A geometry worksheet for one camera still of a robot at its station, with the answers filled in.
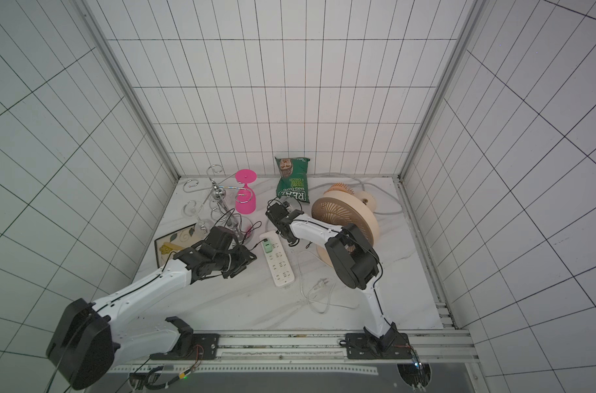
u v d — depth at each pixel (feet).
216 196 2.54
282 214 2.50
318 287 2.77
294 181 3.50
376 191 3.73
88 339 1.28
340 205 2.28
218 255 2.11
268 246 2.89
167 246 3.12
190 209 2.42
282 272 2.81
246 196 3.00
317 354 2.38
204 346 2.37
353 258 1.72
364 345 2.20
